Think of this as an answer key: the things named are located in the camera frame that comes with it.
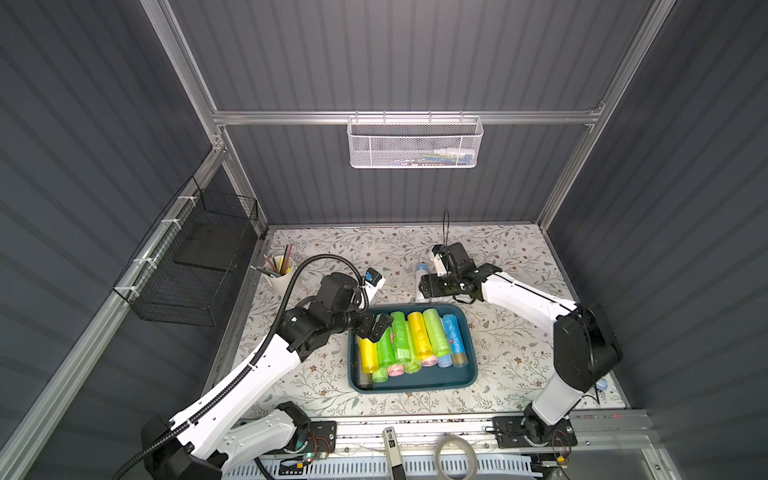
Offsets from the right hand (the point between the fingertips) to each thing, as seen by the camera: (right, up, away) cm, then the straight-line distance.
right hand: (433, 283), depth 90 cm
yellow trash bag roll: (-19, -19, -10) cm, 28 cm away
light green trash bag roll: (0, -13, -6) cm, 15 cm away
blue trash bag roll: (+6, -17, -4) cm, 18 cm away
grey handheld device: (-13, -37, -21) cm, 44 cm away
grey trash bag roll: (-20, -26, -10) cm, 34 cm away
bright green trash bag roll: (-14, -17, -9) cm, 24 cm away
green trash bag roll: (-16, -24, -9) cm, 30 cm away
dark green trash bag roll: (-10, -15, -7) cm, 19 cm away
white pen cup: (-50, +3, +8) cm, 51 cm away
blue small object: (+44, -26, -11) cm, 52 cm away
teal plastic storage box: (+1, -25, -8) cm, 26 cm away
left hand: (-16, -5, -18) cm, 24 cm away
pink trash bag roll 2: (-2, -21, -8) cm, 22 cm away
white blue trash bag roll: (-2, +3, +12) cm, 12 cm away
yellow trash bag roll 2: (-5, -14, -8) cm, 16 cm away
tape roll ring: (+6, -38, -22) cm, 44 cm away
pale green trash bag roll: (-7, -23, -8) cm, 25 cm away
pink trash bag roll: (-11, -23, -9) cm, 27 cm away
